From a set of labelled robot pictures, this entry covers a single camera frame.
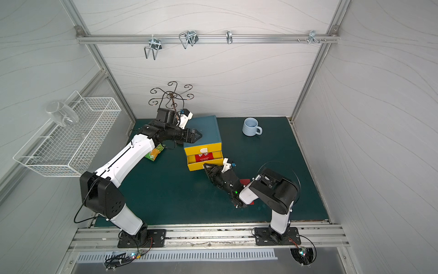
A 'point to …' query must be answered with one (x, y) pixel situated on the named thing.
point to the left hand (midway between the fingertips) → (196, 134)
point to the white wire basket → (57, 150)
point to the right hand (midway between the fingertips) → (203, 166)
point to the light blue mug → (250, 126)
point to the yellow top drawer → (203, 149)
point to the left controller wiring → (114, 259)
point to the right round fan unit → (304, 256)
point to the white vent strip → (178, 255)
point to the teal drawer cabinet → (207, 126)
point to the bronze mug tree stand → (175, 99)
